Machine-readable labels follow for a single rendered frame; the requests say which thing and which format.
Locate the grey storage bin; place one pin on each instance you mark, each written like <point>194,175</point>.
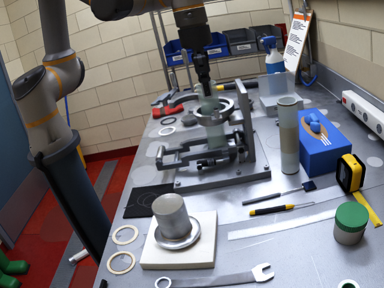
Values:
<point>240,42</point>
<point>270,31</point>

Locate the green white round tin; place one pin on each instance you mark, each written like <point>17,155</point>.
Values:
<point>347,283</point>

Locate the green lidded white jar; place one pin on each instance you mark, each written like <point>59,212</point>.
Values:
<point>351,222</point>

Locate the blue glove box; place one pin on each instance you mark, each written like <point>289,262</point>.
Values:
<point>325,150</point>

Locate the grey flanged cap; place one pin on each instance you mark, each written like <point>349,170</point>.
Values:
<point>169,216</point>

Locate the steel ruler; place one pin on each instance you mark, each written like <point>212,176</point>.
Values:
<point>270,226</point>

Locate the yellow black pick tool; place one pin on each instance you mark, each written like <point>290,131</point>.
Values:
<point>271,209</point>

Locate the grey clear-fronted box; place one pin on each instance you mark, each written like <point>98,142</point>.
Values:
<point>270,103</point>

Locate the black marker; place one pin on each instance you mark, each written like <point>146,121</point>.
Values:
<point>103,283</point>

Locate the green machine foot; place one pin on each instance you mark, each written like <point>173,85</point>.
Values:
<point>12,270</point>

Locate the brown clipboard with paper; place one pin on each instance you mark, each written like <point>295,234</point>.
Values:
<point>295,42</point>

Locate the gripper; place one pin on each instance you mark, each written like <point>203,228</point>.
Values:
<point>195,37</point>

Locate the white square pad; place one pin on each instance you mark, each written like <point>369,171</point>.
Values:
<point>207,240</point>

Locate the blue storage bin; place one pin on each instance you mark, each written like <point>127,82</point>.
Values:
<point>220,45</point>
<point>174,54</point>

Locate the white power strip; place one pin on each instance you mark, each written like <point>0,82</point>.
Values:
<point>363,112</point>

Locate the grey fixture base with upright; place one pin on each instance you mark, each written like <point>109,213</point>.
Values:
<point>246,120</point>

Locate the black mat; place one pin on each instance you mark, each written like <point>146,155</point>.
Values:
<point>135,207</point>

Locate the white and tan tube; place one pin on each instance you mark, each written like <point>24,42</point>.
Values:
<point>288,141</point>

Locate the yellow black tape measure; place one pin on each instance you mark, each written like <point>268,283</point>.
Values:
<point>354,172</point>

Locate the blue white spray bottle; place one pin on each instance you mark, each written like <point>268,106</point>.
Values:
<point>273,60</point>

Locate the blue grey cabinet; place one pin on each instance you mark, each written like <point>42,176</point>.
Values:
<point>18,168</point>

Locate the grey toggle hold-down clamp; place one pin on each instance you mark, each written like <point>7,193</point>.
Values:
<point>180,156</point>

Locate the red storage bin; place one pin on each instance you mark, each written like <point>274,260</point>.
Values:
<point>282,33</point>

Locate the black inspection mirror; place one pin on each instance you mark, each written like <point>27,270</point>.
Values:
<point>309,186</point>

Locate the grey V-band clamp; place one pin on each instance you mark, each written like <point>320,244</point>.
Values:
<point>180,101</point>

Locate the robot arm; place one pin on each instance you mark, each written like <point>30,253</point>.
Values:
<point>51,99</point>

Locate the white torch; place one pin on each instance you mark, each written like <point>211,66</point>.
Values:
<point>78,257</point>

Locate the grey upright rod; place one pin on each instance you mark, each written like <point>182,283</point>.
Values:
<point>184,55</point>

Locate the black spring plunger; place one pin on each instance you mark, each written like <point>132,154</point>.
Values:
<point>206,163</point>

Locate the steel combination spanner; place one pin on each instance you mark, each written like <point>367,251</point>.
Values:
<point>216,280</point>

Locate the pale green glass tube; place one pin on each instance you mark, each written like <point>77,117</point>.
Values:
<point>215,135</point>

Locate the grey round puck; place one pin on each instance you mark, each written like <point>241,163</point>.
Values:
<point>188,120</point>

